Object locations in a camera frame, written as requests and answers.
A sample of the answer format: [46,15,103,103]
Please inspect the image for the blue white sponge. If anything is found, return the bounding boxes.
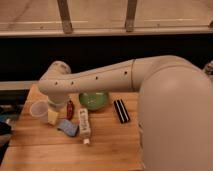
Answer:
[57,119,78,137]

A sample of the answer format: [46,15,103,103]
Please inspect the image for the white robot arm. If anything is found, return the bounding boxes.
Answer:
[38,55,213,171]

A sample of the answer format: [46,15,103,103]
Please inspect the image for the green ceramic bowl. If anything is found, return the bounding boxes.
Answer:
[79,92,109,111]

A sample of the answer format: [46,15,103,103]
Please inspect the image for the clear plastic cup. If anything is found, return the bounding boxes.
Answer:
[30,100,48,123]

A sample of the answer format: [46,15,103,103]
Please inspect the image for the red chili pepper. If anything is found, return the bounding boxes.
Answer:
[67,100,74,120]

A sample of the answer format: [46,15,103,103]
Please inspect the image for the white toothpaste tube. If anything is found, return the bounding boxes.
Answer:
[78,108,91,144]

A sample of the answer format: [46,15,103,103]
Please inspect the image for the dark object at left edge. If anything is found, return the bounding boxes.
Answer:
[0,114,13,148]

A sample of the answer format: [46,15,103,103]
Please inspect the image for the wooden table board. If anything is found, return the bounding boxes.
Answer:
[0,86,142,171]

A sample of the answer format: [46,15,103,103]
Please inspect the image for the black white striped block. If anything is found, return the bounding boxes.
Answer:
[113,99,130,123]

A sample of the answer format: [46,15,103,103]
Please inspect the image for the left metal post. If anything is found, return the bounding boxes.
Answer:
[57,0,73,34]

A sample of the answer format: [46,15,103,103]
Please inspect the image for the metal post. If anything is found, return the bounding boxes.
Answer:
[57,0,73,34]
[124,0,137,32]

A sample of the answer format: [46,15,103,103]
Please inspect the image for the right metal post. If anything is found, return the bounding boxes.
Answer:
[124,0,137,32]

